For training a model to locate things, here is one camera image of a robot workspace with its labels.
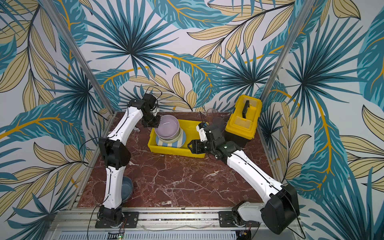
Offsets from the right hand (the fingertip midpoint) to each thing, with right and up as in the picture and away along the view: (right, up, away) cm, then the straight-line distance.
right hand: (191, 145), depth 79 cm
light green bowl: (-10, +2, +11) cm, 16 cm away
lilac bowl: (-14, +9, +16) cm, 23 cm away
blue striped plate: (-9, -1, +16) cm, 19 cm away
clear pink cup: (+17, +22, +43) cm, 51 cm away
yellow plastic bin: (-1, +10, +27) cm, 29 cm away
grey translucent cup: (+19, +14, +27) cm, 36 cm away
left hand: (-21, +11, +12) cm, 27 cm away
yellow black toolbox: (+31, +12, +13) cm, 36 cm away
